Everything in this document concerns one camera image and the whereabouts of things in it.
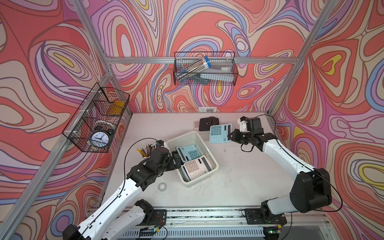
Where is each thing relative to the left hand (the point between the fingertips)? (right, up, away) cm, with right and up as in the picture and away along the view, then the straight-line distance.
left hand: (175, 159), depth 76 cm
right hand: (+30, +10, +10) cm, 33 cm away
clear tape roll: (-8, -17, +7) cm, 20 cm away
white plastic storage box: (+7, +10, +14) cm, 19 cm away
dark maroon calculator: (+18, +20, +32) cm, 41 cm away
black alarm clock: (-34, +12, -8) cm, 37 cm away
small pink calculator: (+11, +18, +35) cm, 41 cm away
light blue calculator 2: (+6, +1, +17) cm, 18 cm away
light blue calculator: (+25, +13, +12) cm, 31 cm away
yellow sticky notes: (-31, +27, +2) cm, 42 cm away
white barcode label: (+21, +31, +45) cm, 59 cm away
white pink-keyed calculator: (+12, -6, +8) cm, 15 cm away
